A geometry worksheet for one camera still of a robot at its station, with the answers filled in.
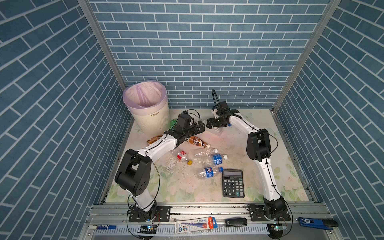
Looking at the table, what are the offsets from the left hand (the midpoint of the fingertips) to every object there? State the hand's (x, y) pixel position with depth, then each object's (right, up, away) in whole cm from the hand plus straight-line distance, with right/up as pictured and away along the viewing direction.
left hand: (200, 126), depth 89 cm
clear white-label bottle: (+12, -2, +13) cm, 18 cm away
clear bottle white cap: (+3, -17, +6) cm, 18 cm away
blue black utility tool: (+58, -44, -21) cm, 76 cm away
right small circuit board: (+37, -49, -17) cm, 63 cm away
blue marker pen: (-45, -46, -20) cm, 67 cm away
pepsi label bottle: (+5, -25, -7) cm, 27 cm away
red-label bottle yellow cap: (-11, -17, 0) cm, 21 cm away
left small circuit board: (-25, -50, -17) cm, 58 cm away
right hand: (+8, +2, +17) cm, 18 cm away
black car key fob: (+16, -44, -20) cm, 51 cm away
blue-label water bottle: (+9, -19, -2) cm, 21 cm away
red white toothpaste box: (-3, -46, -19) cm, 50 cm away
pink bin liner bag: (-38, +20, +16) cm, 46 cm away
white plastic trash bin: (-30, +1, +5) cm, 30 cm away
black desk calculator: (+18, -32, -7) cm, 37 cm away
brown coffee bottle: (-3, -10, +7) cm, 12 cm away
